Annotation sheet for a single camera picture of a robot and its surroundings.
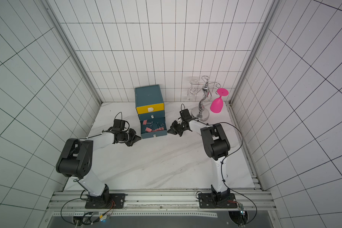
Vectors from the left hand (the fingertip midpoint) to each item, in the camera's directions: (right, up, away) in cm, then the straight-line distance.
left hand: (141, 138), depth 94 cm
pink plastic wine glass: (+52, +22, +1) cm, 57 cm away
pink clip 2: (+12, +5, +7) cm, 15 cm away
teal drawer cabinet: (+5, +29, +1) cm, 30 cm away
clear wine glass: (+34, +30, -5) cm, 46 cm away
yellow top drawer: (+7, +20, -4) cm, 22 cm away
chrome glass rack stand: (+44, +17, +16) cm, 50 cm away
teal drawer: (+7, +16, +4) cm, 17 cm away
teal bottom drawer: (+7, +6, +9) cm, 13 cm away
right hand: (+15, +4, +3) cm, 16 cm away
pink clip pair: (+4, +5, +7) cm, 9 cm away
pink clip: (+1, +10, +11) cm, 15 cm away
